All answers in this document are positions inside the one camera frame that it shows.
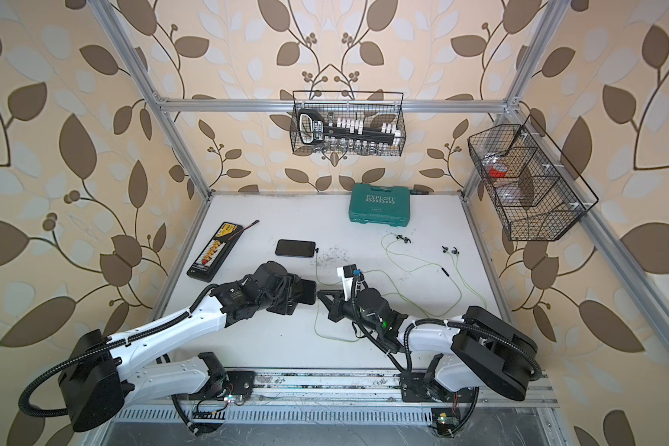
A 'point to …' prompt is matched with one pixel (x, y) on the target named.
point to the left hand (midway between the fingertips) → (303, 282)
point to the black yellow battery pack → (216, 250)
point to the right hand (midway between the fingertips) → (317, 295)
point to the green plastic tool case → (387, 207)
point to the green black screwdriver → (418, 192)
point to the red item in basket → (493, 173)
